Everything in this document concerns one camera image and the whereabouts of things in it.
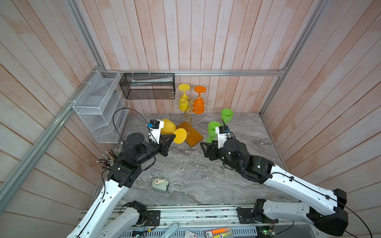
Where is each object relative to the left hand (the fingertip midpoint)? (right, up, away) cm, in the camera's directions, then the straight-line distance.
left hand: (174, 138), depth 65 cm
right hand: (+14, -2, +3) cm, 15 cm away
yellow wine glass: (-3, +4, +5) cm, 7 cm away
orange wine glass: (+13, +18, +28) cm, 36 cm away
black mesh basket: (-22, +34, +37) cm, 55 cm away
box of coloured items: (+24, -46, +5) cm, 52 cm away
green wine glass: (+33, +14, +35) cm, 50 cm away
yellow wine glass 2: (+4, +22, +22) cm, 31 cm away
